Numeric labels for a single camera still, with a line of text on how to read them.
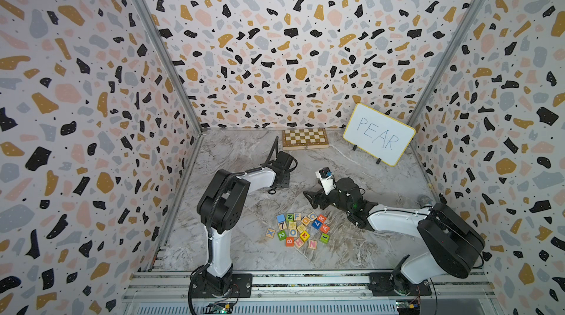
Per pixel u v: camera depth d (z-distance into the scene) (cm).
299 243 83
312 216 90
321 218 89
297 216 89
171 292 73
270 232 85
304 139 114
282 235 84
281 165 80
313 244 82
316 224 87
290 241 83
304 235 84
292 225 87
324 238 83
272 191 83
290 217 88
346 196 66
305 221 88
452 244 44
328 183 76
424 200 92
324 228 86
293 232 85
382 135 103
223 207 51
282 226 86
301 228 86
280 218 88
